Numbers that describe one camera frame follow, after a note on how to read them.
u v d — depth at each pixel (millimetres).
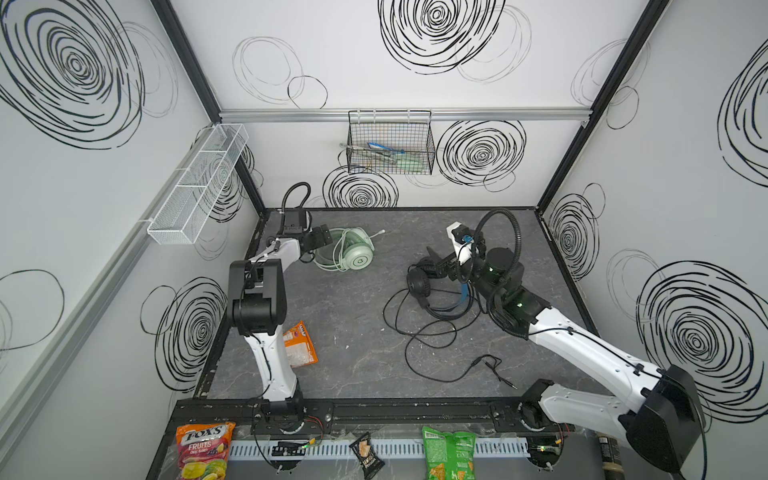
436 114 892
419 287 894
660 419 378
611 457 657
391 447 706
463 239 599
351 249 979
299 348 820
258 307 534
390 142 888
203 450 667
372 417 754
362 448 682
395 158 864
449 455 655
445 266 653
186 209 740
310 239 875
